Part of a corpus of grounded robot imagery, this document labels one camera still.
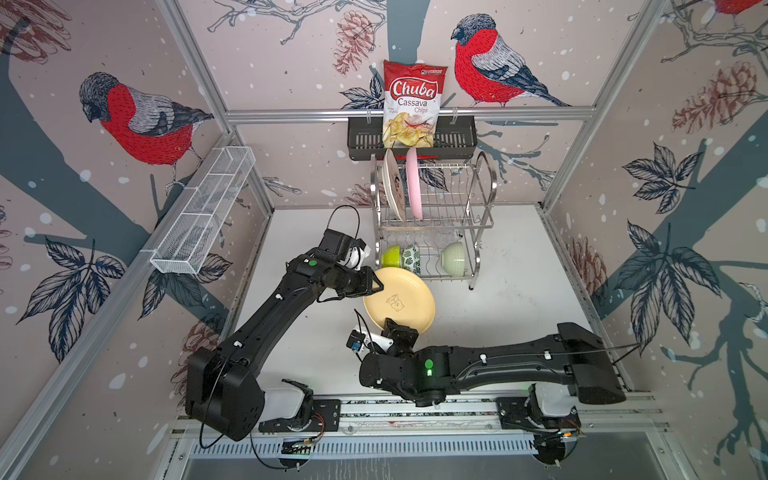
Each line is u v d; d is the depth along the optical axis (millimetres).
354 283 678
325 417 730
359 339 593
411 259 879
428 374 489
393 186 835
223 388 391
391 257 896
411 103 835
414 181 679
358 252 669
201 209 788
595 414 749
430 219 978
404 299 785
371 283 711
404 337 624
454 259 883
